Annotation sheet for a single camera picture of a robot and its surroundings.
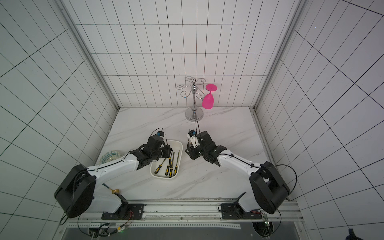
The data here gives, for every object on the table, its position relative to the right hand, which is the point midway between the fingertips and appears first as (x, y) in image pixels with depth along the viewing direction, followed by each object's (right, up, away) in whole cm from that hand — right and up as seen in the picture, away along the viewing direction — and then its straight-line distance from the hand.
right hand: (183, 150), depth 84 cm
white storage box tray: (-5, +2, +9) cm, 10 cm away
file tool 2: (-7, -11, +2) cm, 14 cm away
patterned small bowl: (-46, -4, +6) cm, 47 cm away
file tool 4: (-15, -11, +3) cm, 19 cm away
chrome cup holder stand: (+6, +22, +32) cm, 39 cm away
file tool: (-5, -11, +3) cm, 13 cm away
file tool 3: (-9, -12, +1) cm, 15 cm away
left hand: (-8, -1, +3) cm, 9 cm away
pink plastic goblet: (+16, +31, +14) cm, 38 cm away
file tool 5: (-8, -6, +3) cm, 11 cm away
